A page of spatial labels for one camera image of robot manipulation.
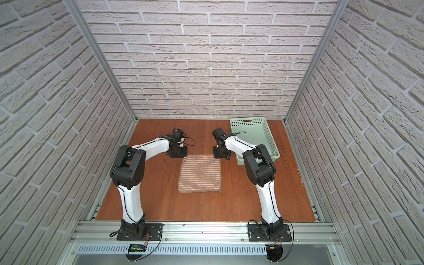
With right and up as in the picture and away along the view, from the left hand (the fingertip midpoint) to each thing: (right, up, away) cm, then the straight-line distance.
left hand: (183, 151), depth 101 cm
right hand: (+19, -3, -1) cm, 20 cm away
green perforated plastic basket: (+48, +13, +13) cm, 52 cm away
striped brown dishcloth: (+11, -12, -8) cm, 18 cm away
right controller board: (+46, -42, -30) cm, 69 cm away
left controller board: (-15, -41, -29) cm, 52 cm away
